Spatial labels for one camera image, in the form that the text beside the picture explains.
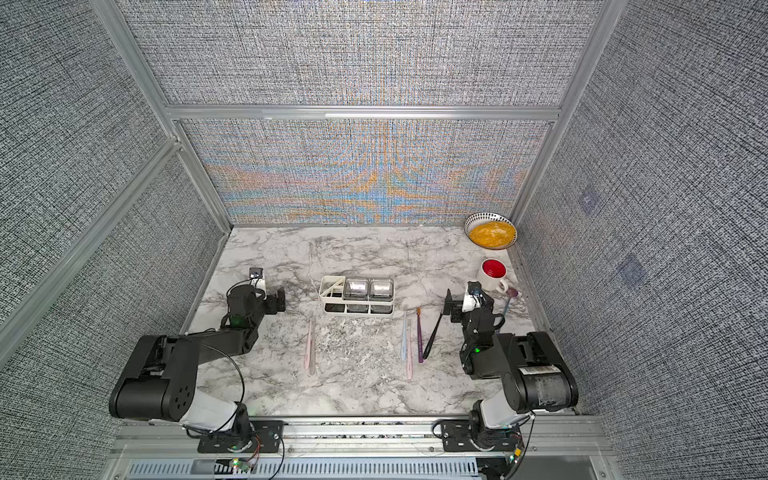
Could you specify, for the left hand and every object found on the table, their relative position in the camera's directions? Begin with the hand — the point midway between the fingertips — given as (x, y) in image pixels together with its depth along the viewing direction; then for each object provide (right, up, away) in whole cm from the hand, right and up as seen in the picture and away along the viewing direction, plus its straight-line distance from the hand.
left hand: (271, 284), depth 93 cm
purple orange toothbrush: (+46, -13, -1) cm, 48 cm away
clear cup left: (+26, -2, +6) cm, 27 cm away
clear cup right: (+34, -2, +6) cm, 35 cm away
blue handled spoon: (+77, -3, +6) cm, 78 cm away
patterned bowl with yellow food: (+74, +18, +16) cm, 78 cm away
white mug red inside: (+71, +3, +5) cm, 72 cm away
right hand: (+60, +1, -4) cm, 60 cm away
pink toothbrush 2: (+43, -20, -7) cm, 47 cm away
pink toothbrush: (+13, -18, -6) cm, 23 cm away
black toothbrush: (+48, -18, -6) cm, 52 cm away
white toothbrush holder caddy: (+20, -2, -6) cm, 21 cm away
